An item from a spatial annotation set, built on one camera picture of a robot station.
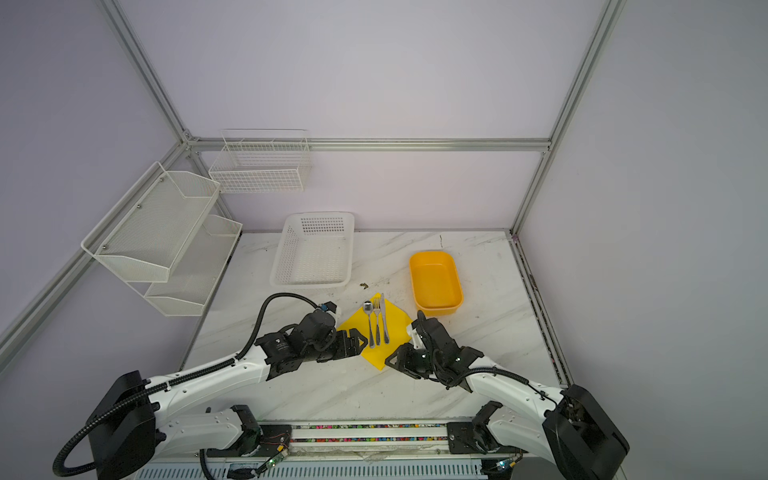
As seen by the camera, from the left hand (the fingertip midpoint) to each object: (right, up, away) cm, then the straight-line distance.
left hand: (355, 346), depth 80 cm
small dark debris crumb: (0, +15, +25) cm, 29 cm away
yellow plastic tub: (+25, +15, +25) cm, 39 cm away
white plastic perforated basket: (-22, +28, +39) cm, 53 cm away
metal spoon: (+2, +7, +18) cm, 20 cm away
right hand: (+8, -5, -1) cm, 10 cm away
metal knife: (+8, +1, +13) cm, 15 cm away
